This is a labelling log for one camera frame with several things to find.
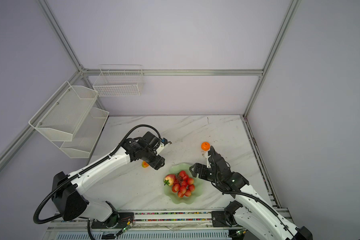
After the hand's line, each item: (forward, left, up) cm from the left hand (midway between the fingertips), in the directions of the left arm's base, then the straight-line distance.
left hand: (157, 161), depth 78 cm
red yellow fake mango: (+4, +10, -12) cm, 16 cm away
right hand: (-5, -20, 0) cm, 20 cm away
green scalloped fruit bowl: (-14, -9, -14) cm, 22 cm away
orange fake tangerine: (+17, -29, -11) cm, 36 cm away
